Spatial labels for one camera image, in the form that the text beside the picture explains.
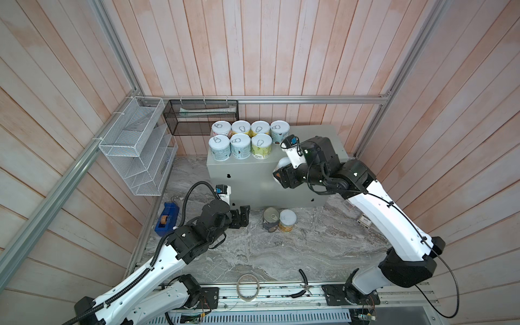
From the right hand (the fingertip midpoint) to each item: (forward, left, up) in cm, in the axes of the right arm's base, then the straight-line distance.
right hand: (282, 168), depth 66 cm
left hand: (-9, +15, -14) cm, 22 cm away
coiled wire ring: (-33, +13, -37) cm, 51 cm away
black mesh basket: (+44, +46, -11) cm, 65 cm away
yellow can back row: (-4, -5, -29) cm, 30 cm away
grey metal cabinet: (0, +10, -8) cm, 13 cm away
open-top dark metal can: (-4, +3, -26) cm, 26 cm away
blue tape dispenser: (-6, +48, -28) cm, 56 cm away
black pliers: (-29, -11, -37) cm, 48 cm away
